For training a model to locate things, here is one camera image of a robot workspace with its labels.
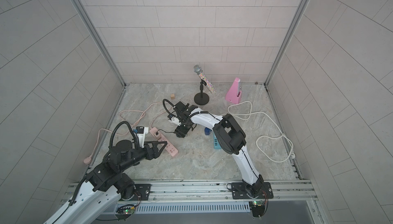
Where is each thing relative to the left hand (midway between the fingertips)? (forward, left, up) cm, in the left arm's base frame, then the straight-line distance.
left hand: (166, 143), depth 71 cm
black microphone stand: (+39, -17, -14) cm, 45 cm away
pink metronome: (+37, -38, -8) cm, 54 cm away
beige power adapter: (+8, +7, -9) cm, 14 cm away
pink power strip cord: (-3, +44, -17) cm, 48 cm away
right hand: (+15, -5, -16) cm, 22 cm away
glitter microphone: (+38, -15, +13) cm, 43 cm away
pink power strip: (+2, -1, -13) cm, 13 cm away
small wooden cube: (+41, +4, -14) cm, 43 cm away
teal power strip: (+5, -26, -13) cm, 29 cm away
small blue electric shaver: (+12, -20, -10) cm, 26 cm away
